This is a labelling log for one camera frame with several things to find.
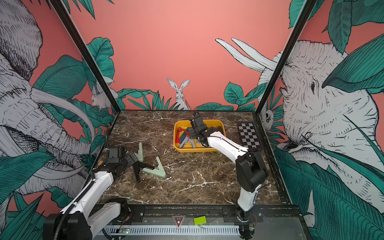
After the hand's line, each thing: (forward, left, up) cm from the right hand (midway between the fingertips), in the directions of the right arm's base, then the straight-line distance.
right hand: (193, 128), depth 90 cm
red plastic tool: (+10, +10, -14) cm, 20 cm away
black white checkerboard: (+3, -38, -13) cm, 41 cm away
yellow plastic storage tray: (+12, -17, -11) cm, 24 cm away
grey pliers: (+1, +5, -13) cm, 14 cm away
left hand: (-16, +37, -8) cm, 41 cm away
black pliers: (-19, +33, -11) cm, 40 cm away
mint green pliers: (-22, +19, -14) cm, 32 cm away
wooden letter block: (-17, +58, -14) cm, 62 cm away
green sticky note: (-46, -4, -14) cm, 49 cm away
